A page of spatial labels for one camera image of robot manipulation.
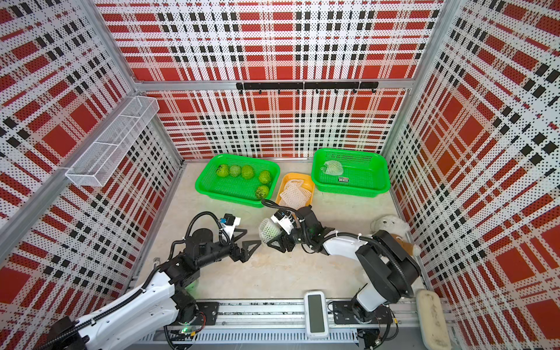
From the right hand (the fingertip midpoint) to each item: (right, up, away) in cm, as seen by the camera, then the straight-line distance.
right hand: (276, 239), depth 84 cm
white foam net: (+27, +29, +24) cm, 46 cm away
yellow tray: (+8, +18, +17) cm, 26 cm away
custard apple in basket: (-30, +28, +27) cm, 49 cm away
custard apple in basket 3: (-7, +24, +24) cm, 35 cm away
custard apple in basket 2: (-16, +27, +24) cm, 40 cm away
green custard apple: (-2, +4, -6) cm, 7 cm away
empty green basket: (+38, +27, +32) cm, 56 cm away
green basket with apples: (-22, +23, +28) cm, 42 cm away
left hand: (-7, +3, -7) cm, 10 cm away
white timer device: (+14, -21, -13) cm, 29 cm away
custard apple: (-8, +18, +17) cm, 25 cm away
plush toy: (+49, +3, +3) cm, 49 cm away
